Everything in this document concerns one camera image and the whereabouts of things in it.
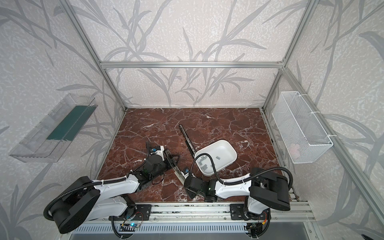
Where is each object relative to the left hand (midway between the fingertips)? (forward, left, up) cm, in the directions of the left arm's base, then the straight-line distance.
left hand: (180, 154), depth 85 cm
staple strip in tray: (+1, -23, -6) cm, 23 cm away
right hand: (-13, -4, -6) cm, 15 cm away
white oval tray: (+4, -26, -7) cm, 28 cm away
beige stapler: (-11, -1, -6) cm, 13 cm away
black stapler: (-6, +3, +6) cm, 9 cm away
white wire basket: (-5, -55, +28) cm, 62 cm away
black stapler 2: (+9, -5, -6) cm, 12 cm away
